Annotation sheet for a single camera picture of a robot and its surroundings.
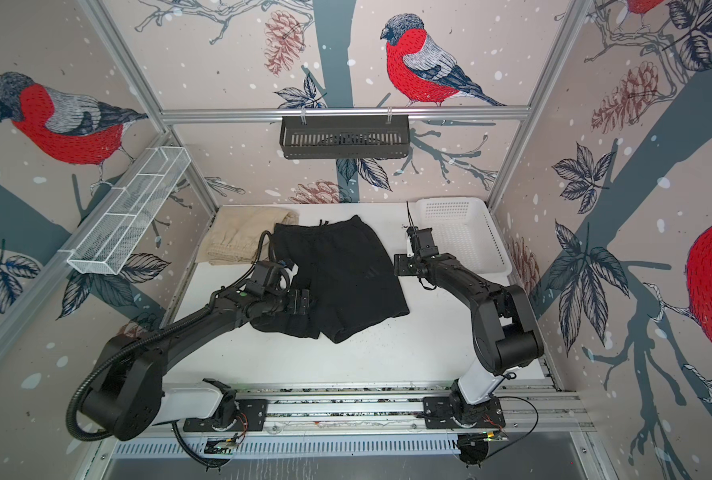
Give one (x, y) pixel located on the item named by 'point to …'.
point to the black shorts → (339, 280)
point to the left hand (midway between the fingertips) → (302, 299)
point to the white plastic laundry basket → (466, 227)
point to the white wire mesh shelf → (111, 240)
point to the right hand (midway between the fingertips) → (404, 264)
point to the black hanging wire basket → (344, 136)
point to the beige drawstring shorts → (236, 232)
